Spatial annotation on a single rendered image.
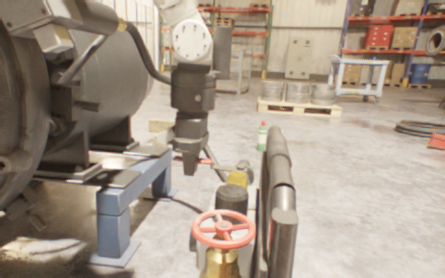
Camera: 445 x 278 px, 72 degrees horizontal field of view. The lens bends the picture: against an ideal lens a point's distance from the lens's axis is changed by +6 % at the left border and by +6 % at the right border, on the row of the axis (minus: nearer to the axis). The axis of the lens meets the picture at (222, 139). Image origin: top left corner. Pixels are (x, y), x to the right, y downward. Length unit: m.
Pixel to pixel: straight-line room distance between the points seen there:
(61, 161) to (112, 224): 0.30
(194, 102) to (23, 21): 0.32
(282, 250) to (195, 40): 0.36
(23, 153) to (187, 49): 0.40
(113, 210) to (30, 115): 0.47
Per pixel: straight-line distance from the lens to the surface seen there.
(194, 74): 0.54
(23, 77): 0.69
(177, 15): 0.62
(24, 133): 0.72
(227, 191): 0.41
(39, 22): 0.66
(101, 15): 0.82
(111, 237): 1.11
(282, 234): 0.28
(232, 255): 0.35
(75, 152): 1.17
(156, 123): 2.41
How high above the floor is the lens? 0.68
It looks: 15 degrees down
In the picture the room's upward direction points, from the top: 3 degrees clockwise
